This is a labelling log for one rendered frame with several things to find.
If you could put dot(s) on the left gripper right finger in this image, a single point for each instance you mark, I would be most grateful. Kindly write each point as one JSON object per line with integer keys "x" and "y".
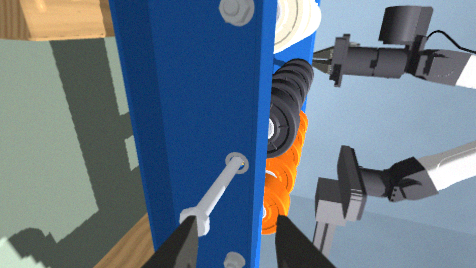
{"x": 294, "y": 249}

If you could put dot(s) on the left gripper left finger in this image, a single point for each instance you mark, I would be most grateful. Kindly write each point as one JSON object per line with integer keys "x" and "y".
{"x": 180, "y": 248}

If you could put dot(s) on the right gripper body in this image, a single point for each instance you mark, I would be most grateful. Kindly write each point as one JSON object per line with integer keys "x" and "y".
{"x": 351, "y": 61}

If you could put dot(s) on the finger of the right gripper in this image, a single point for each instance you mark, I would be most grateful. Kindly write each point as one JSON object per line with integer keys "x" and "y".
{"x": 324, "y": 55}
{"x": 316, "y": 63}

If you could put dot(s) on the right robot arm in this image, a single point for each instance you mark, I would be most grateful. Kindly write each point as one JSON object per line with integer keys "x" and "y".
{"x": 408, "y": 25}

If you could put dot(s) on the light brown wooden block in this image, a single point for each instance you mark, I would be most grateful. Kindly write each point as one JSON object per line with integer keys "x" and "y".
{"x": 133, "y": 250}
{"x": 42, "y": 20}

